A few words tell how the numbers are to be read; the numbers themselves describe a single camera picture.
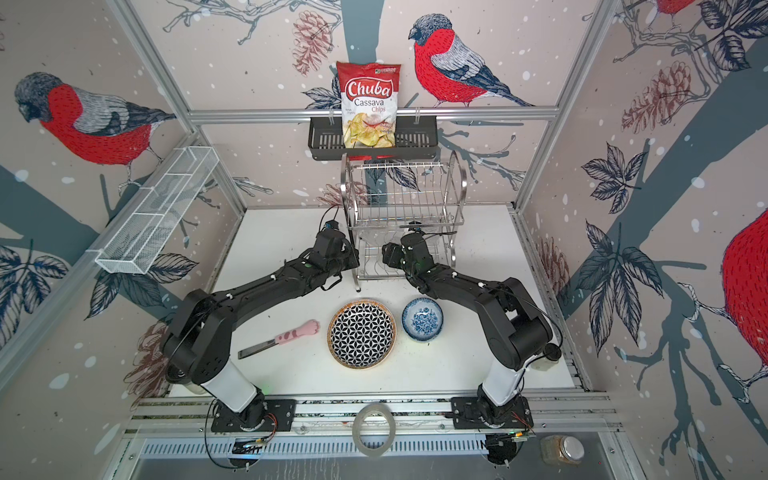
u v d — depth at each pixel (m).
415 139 0.95
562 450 0.60
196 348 0.45
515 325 0.48
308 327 0.88
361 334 0.86
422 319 0.86
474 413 0.73
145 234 0.73
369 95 0.83
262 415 0.71
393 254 0.82
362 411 0.72
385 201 1.22
